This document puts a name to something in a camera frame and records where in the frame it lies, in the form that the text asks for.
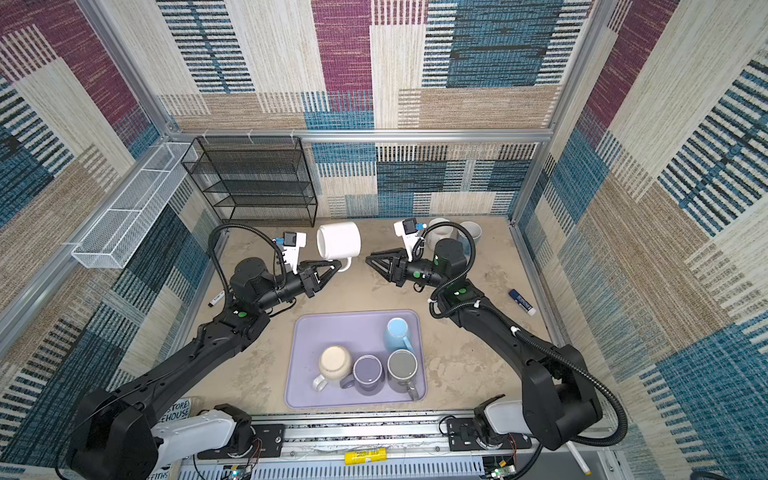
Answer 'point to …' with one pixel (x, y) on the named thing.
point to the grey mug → (401, 372)
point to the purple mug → (367, 376)
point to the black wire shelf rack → (260, 179)
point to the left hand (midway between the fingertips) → (339, 261)
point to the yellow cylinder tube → (358, 457)
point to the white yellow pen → (583, 465)
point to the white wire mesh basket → (114, 239)
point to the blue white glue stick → (517, 297)
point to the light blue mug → (394, 335)
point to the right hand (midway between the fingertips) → (369, 262)
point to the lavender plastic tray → (362, 333)
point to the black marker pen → (216, 298)
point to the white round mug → (339, 241)
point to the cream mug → (335, 363)
